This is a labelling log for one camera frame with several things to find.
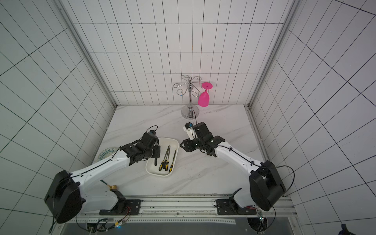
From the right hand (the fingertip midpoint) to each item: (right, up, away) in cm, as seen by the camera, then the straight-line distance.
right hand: (178, 145), depth 81 cm
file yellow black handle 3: (-13, -9, 0) cm, 16 cm away
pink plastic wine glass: (+16, +30, +18) cm, 38 cm away
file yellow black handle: (-8, -13, +6) cm, 16 cm away
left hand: (-14, -5, +3) cm, 15 cm away
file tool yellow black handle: (-10, -12, +7) cm, 17 cm away
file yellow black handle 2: (-5, -13, +6) cm, 15 cm away
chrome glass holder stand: (+8, +36, +11) cm, 39 cm away
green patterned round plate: (-46, -6, +9) cm, 47 cm away
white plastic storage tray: (-17, -16, +5) cm, 23 cm away
